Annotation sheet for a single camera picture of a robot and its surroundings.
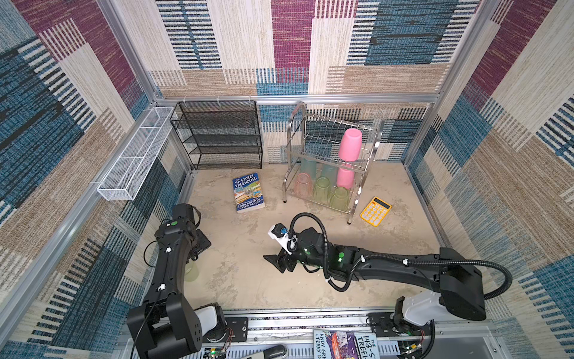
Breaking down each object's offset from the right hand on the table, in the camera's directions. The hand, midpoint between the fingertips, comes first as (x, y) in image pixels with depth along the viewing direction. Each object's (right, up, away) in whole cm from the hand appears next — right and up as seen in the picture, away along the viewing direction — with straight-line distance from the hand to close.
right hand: (273, 249), depth 74 cm
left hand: (-28, -1, +7) cm, 29 cm away
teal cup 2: (+14, +29, +31) cm, 45 cm away
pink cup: (+30, +24, +27) cm, 47 cm away
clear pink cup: (+11, +20, +24) cm, 33 cm away
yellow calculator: (+44, +9, +28) cm, 53 cm away
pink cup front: (+27, +35, +5) cm, 44 cm away
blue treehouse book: (-14, +17, +32) cm, 39 cm away
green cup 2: (+26, +16, +18) cm, 35 cm away
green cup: (+19, +19, +23) cm, 35 cm away
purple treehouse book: (+21, -28, -5) cm, 35 cm away
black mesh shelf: (-28, +45, +35) cm, 63 cm away
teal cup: (+24, +26, +26) cm, 44 cm away
